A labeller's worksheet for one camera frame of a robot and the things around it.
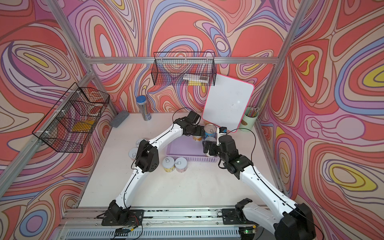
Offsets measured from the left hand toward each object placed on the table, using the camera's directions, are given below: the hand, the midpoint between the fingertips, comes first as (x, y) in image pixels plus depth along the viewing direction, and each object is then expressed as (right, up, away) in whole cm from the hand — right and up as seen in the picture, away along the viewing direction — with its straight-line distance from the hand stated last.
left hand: (200, 131), depth 100 cm
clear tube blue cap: (-41, +21, +2) cm, 47 cm away
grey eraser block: (-63, +10, +15) cm, 65 cm away
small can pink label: (-12, -19, -13) cm, 26 cm away
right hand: (+5, -7, -20) cm, 22 cm away
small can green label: (-41, -7, -4) cm, 42 cm away
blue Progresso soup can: (+6, +1, -4) cm, 7 cm away
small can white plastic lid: (+6, -4, -4) cm, 9 cm away
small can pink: (-43, -13, -9) cm, 46 cm away
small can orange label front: (-2, -5, +1) cm, 5 cm away
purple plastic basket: (-12, -10, +1) cm, 16 cm away
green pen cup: (+32, +6, +1) cm, 33 cm away
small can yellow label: (-20, -19, -13) cm, 30 cm away
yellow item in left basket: (-59, +4, -28) cm, 66 cm away
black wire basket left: (-68, +3, -26) cm, 73 cm away
